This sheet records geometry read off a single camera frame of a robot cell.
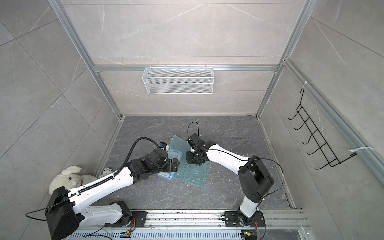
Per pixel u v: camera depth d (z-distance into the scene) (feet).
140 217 2.50
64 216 1.25
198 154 2.07
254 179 1.48
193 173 2.89
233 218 2.40
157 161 1.97
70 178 2.30
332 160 1.91
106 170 2.88
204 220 2.46
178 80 3.29
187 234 2.30
